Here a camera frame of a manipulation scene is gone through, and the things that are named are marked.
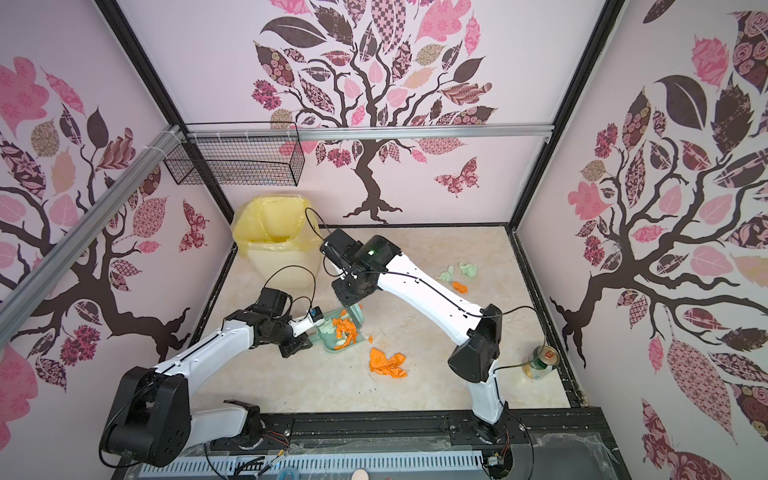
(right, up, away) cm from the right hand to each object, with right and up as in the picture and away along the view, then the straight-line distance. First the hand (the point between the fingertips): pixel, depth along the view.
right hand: (350, 288), depth 74 cm
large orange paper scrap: (+8, -24, +10) cm, 27 cm away
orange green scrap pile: (-4, -15, +14) cm, 20 cm away
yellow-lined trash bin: (-27, +15, +24) cm, 39 cm away
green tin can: (+49, -20, +1) cm, 53 cm away
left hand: (-16, -18, +12) cm, 26 cm away
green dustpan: (0, -7, +3) cm, 8 cm away
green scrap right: (+39, +3, +31) cm, 50 cm away
